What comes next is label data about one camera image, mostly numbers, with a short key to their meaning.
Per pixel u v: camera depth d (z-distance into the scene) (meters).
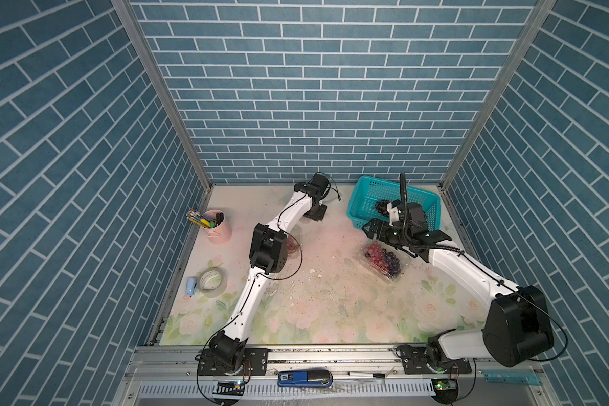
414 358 0.74
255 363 0.74
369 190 1.13
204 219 0.91
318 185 0.86
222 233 0.96
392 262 0.90
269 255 0.67
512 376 0.72
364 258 0.96
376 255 0.91
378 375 0.72
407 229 0.66
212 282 0.90
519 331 0.42
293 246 0.96
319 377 0.67
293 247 0.96
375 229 0.77
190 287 0.86
